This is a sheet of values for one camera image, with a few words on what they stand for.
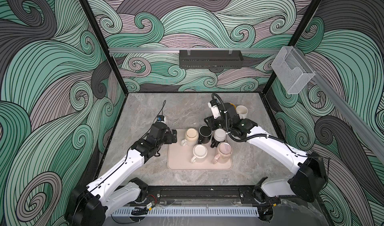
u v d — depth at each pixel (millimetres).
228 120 586
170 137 721
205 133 848
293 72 781
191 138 853
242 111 1039
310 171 393
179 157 862
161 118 709
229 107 599
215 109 685
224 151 756
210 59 959
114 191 536
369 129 527
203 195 745
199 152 815
